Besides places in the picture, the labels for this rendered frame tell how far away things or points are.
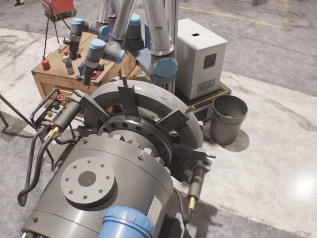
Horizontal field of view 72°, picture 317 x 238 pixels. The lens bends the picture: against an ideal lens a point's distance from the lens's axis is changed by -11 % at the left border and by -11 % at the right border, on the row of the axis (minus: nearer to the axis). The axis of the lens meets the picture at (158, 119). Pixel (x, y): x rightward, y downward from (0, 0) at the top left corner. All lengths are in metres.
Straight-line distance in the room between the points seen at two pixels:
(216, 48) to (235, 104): 0.57
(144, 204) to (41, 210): 0.42
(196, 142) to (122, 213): 0.72
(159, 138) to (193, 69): 0.85
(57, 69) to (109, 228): 1.99
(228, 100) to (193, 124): 1.05
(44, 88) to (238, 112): 1.98
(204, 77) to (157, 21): 0.87
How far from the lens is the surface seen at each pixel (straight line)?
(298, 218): 2.13
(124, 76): 1.16
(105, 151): 1.07
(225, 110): 2.35
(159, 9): 1.38
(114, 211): 0.76
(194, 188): 1.44
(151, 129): 1.26
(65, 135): 2.45
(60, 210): 0.98
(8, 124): 2.88
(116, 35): 1.58
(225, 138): 2.22
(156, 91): 1.22
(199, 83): 2.11
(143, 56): 2.01
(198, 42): 1.99
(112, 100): 1.32
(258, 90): 3.07
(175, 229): 1.55
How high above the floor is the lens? 1.72
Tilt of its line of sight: 44 degrees down
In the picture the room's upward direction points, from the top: straight up
